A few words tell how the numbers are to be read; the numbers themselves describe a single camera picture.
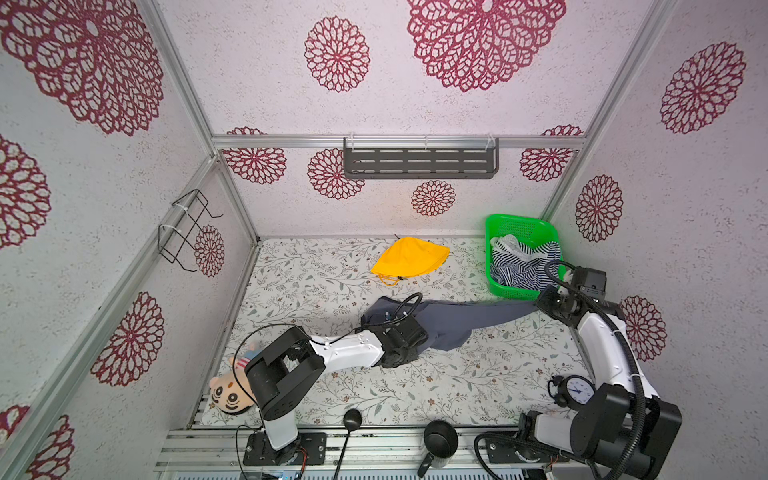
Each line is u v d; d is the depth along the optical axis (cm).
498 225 116
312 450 73
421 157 97
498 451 74
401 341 68
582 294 63
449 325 89
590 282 63
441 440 74
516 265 112
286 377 46
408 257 113
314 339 50
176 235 75
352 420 77
